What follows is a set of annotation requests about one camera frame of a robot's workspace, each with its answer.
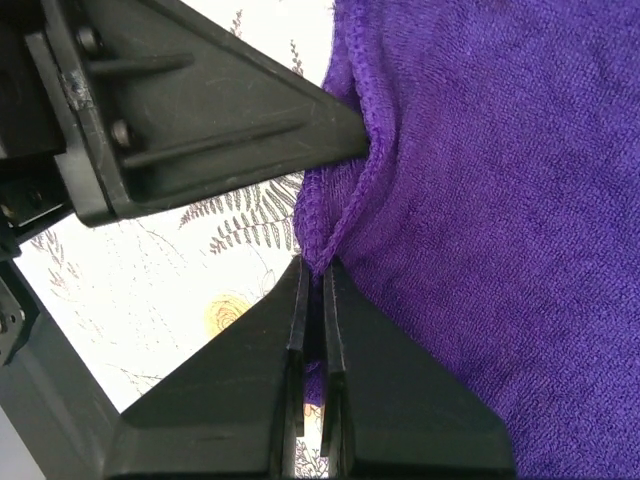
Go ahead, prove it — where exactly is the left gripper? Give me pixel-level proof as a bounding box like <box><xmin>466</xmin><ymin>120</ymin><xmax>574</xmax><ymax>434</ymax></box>
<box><xmin>1</xmin><ymin>1</ymin><xmax>72</xmax><ymax>250</ymax></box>

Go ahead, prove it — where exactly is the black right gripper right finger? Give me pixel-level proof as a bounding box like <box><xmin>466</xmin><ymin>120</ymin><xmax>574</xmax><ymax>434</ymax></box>
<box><xmin>321</xmin><ymin>261</ymin><xmax>515</xmax><ymax>478</ymax></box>

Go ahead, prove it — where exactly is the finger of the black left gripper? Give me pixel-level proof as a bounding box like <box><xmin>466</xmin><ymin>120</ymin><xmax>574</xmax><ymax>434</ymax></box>
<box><xmin>27</xmin><ymin>1</ymin><xmax>369</xmax><ymax>227</ymax></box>

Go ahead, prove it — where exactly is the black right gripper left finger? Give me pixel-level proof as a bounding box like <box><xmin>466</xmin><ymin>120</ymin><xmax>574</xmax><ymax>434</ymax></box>
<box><xmin>107</xmin><ymin>257</ymin><xmax>310</xmax><ymax>479</ymax></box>

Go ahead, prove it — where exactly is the purple towel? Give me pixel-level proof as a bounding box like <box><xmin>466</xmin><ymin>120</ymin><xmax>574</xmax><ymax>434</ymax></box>
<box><xmin>294</xmin><ymin>1</ymin><xmax>639</xmax><ymax>478</ymax></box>

